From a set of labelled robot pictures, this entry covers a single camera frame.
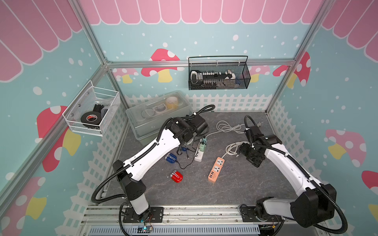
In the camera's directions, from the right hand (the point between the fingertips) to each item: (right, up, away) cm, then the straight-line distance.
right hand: (242, 155), depth 81 cm
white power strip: (-24, -2, +13) cm, 27 cm away
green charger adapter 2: (-22, +3, +10) cm, 24 cm away
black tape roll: (-76, +21, -11) cm, 80 cm away
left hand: (-34, +8, -8) cm, 36 cm away
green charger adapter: (-20, +8, +13) cm, 25 cm away
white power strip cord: (-6, +16, +28) cm, 32 cm away
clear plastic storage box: (-55, +21, +6) cm, 59 cm away
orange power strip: (-14, -10, +6) cm, 18 cm away
